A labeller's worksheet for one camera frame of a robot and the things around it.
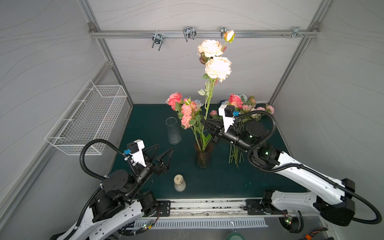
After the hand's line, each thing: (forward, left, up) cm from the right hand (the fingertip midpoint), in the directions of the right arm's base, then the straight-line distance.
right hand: (206, 114), depth 56 cm
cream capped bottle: (-17, +12, -34) cm, 40 cm away
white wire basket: (+7, +55, -11) cm, 57 cm away
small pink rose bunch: (+44, -29, -37) cm, 64 cm away
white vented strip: (-31, 0, -44) cm, 54 cm away
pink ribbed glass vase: (+1, +1, -27) cm, 27 cm away
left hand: (-9, +15, -9) cm, 19 cm away
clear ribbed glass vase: (+14, +19, -38) cm, 45 cm away
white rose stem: (+14, +3, -8) cm, 17 cm away
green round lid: (-35, -13, -33) cm, 50 cm away
